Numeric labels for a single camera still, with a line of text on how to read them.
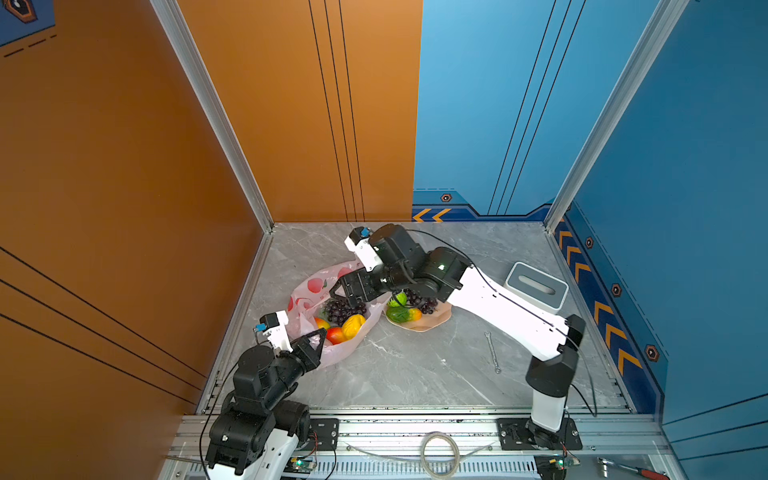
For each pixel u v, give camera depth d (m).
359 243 0.58
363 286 0.56
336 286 0.60
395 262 0.50
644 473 0.67
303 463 0.71
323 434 0.73
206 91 0.82
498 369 0.84
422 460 0.70
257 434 0.47
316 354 0.64
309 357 0.58
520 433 0.72
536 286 0.97
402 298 0.75
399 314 0.87
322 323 0.89
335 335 0.87
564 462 0.70
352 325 0.84
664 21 0.71
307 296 0.89
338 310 0.91
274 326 0.59
